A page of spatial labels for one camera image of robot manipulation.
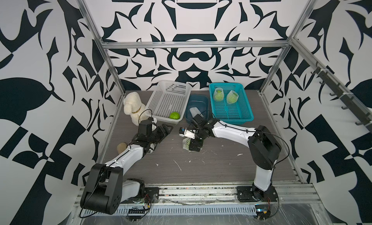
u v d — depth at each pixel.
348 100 0.56
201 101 1.12
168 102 1.12
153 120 0.83
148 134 0.70
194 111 1.05
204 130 0.67
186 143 0.85
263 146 0.50
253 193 0.67
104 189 0.41
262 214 0.71
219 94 1.08
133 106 0.87
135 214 0.73
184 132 0.79
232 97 1.08
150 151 0.87
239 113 1.07
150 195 0.74
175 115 0.96
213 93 1.12
